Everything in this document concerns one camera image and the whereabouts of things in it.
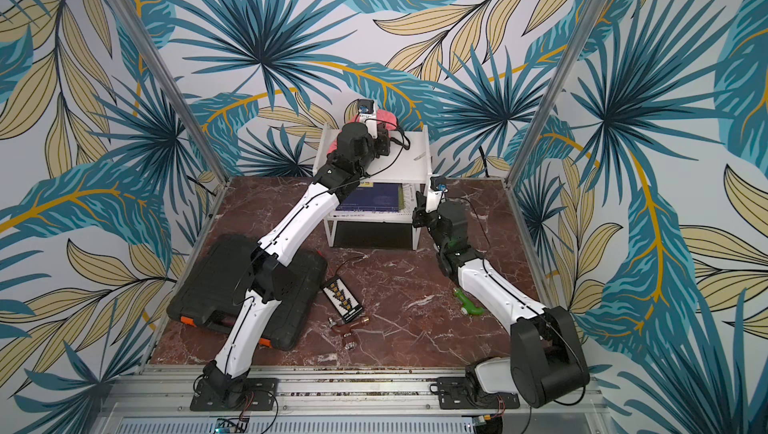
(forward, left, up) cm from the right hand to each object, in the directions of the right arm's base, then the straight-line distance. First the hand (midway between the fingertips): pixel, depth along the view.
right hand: (421, 191), depth 82 cm
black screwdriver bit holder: (-19, +23, -25) cm, 39 cm away
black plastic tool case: (-12, +60, -18) cm, 64 cm away
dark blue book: (+4, +14, -6) cm, 15 cm away
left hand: (+14, +9, +12) cm, 20 cm away
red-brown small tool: (-29, +21, -25) cm, 44 cm away
